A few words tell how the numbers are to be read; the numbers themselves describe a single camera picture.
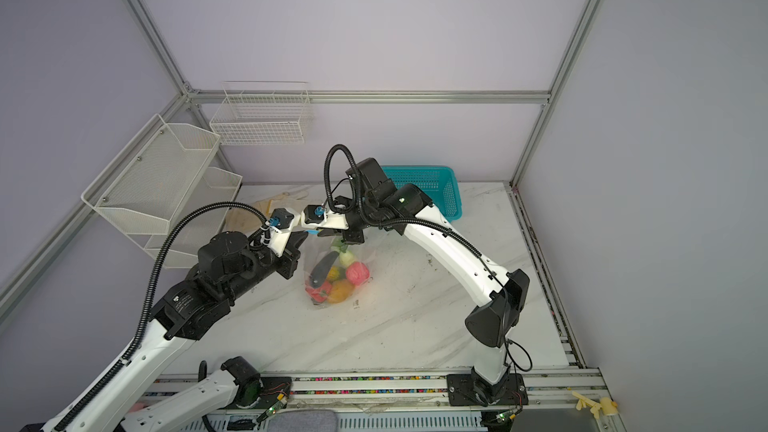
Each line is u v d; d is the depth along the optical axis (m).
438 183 1.14
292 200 1.14
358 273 0.82
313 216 0.54
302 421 0.68
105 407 0.38
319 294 0.80
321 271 0.84
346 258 0.85
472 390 0.65
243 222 1.07
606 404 0.71
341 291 0.84
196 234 0.91
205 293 0.47
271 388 0.74
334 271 0.84
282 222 0.53
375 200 0.53
